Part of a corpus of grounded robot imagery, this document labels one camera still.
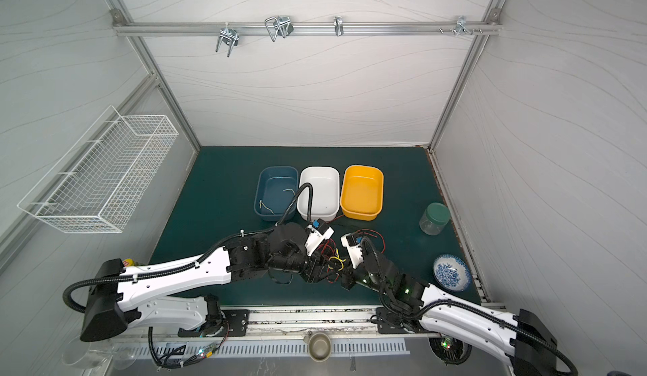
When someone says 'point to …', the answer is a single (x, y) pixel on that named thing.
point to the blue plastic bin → (275, 189)
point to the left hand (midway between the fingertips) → (337, 266)
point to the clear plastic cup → (123, 352)
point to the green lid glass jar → (435, 216)
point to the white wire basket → (93, 186)
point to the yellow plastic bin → (362, 192)
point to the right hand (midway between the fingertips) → (334, 255)
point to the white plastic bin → (325, 182)
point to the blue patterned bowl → (451, 271)
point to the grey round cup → (319, 346)
